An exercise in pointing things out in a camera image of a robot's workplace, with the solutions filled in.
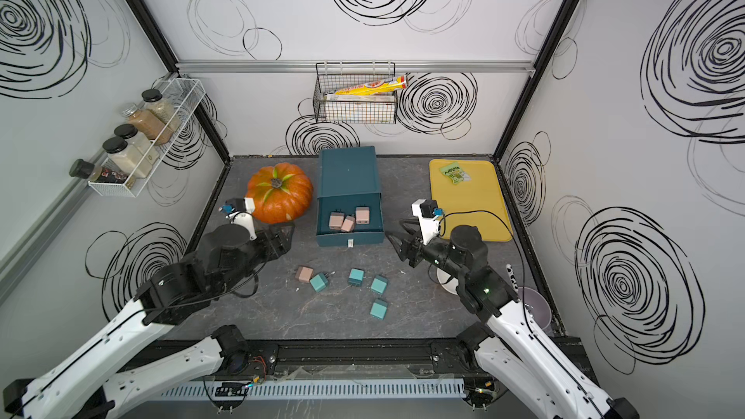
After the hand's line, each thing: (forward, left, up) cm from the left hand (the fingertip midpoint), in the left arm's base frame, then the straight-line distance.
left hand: (288, 228), depth 66 cm
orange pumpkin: (+23, +11, -16) cm, 30 cm away
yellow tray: (+33, -55, -27) cm, 70 cm away
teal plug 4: (-9, -22, -26) cm, 36 cm away
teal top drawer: (+4, -19, -8) cm, 21 cm away
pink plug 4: (0, +1, -26) cm, 26 cm away
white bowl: (-10, -37, -4) cm, 38 cm away
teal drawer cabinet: (+24, -11, -6) cm, 28 cm away
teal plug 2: (0, -15, -26) cm, 30 cm away
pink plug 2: (+8, -13, -10) cm, 18 cm away
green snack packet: (+44, -51, -27) cm, 73 cm away
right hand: (+1, -24, 0) cm, 24 cm away
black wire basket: (+39, -18, +6) cm, 43 cm away
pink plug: (+12, -16, -11) cm, 23 cm away
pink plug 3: (+10, -9, -11) cm, 17 cm away
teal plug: (-3, -4, -26) cm, 26 cm away
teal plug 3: (-3, -22, -26) cm, 34 cm away
